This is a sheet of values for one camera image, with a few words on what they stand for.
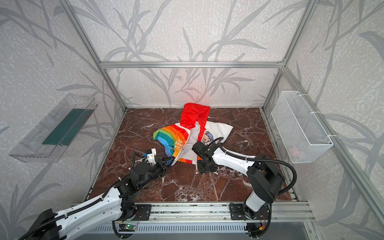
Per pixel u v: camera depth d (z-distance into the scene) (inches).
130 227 27.8
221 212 29.7
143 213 29.0
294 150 28.5
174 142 37.6
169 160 29.1
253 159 18.9
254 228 30.4
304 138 23.9
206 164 27.9
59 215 17.3
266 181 17.3
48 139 24.9
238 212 29.0
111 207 21.1
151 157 28.5
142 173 23.1
